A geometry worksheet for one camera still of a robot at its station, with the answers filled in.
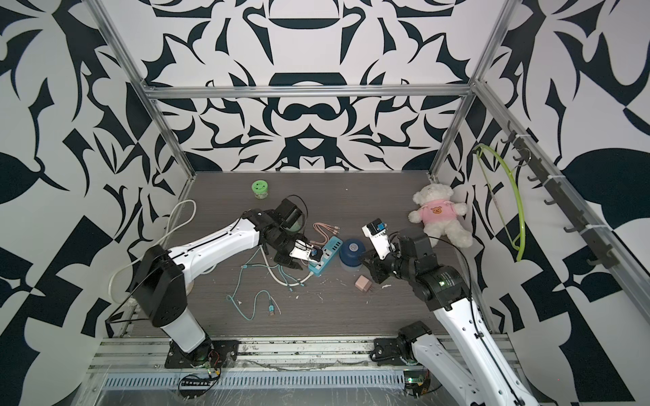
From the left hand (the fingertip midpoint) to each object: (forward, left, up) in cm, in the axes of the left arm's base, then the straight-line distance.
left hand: (302, 248), depth 84 cm
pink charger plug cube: (-10, -20, -8) cm, 24 cm away
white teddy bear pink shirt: (+14, -51, -3) cm, 52 cm away
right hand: (-8, -18, +12) cm, 22 cm away
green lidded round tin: (+32, +19, -6) cm, 37 cm away
